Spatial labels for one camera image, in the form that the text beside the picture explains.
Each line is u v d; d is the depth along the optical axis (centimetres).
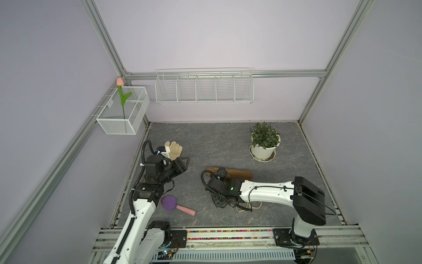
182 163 68
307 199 44
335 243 74
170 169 64
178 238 74
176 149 105
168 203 83
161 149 68
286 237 75
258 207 82
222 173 85
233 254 71
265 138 89
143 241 56
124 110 83
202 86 99
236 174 87
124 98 86
